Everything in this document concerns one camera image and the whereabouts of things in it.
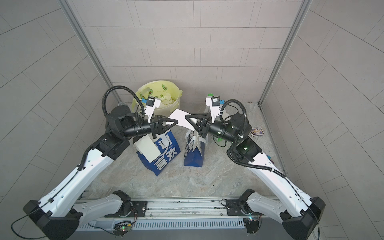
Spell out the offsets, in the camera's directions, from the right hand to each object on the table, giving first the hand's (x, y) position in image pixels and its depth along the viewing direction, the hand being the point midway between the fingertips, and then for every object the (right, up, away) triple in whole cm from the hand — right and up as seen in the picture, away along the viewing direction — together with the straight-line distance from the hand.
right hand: (187, 120), depth 54 cm
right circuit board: (+29, -49, +14) cm, 59 cm away
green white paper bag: (+17, -14, +40) cm, 46 cm away
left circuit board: (-30, -49, +11) cm, 59 cm away
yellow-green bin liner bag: (-22, +19, +39) cm, 49 cm away
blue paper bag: (-13, -14, +25) cm, 31 cm away
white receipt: (-22, -13, +18) cm, 32 cm away
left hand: (-4, -2, +3) cm, 5 cm away
